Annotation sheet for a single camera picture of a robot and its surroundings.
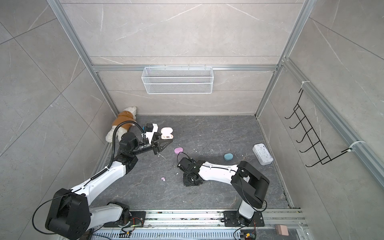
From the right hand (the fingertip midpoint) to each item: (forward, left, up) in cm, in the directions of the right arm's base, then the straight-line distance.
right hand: (189, 183), depth 85 cm
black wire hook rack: (+2, -60, +28) cm, 66 cm away
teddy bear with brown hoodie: (+48, +46, +9) cm, 67 cm away
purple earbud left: (+3, +16, +1) cm, 16 cm away
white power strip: (+17, -46, +4) cm, 49 cm away
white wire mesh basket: (+60, +8, +30) cm, 67 cm away
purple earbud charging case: (+22, +7, +1) cm, 23 cm away
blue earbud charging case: (+17, -25, +1) cm, 30 cm away
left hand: (+13, +8, +28) cm, 32 cm away
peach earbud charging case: (+15, +10, +29) cm, 34 cm away
